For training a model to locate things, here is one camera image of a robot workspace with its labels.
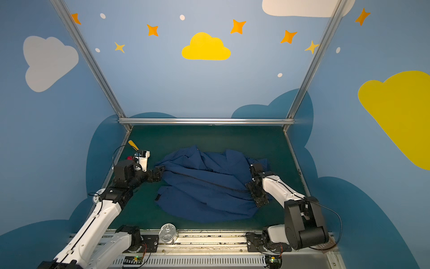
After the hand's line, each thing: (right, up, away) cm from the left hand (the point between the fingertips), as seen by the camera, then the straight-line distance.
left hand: (154, 164), depth 81 cm
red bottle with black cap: (-22, +1, +18) cm, 29 cm away
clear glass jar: (+9, -30, -8) cm, 32 cm away
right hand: (+50, -16, +8) cm, 53 cm away
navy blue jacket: (+26, -12, +5) cm, 29 cm away
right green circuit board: (+56, -42, -8) cm, 71 cm away
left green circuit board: (-7, -41, -8) cm, 43 cm away
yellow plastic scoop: (-25, +10, +27) cm, 38 cm away
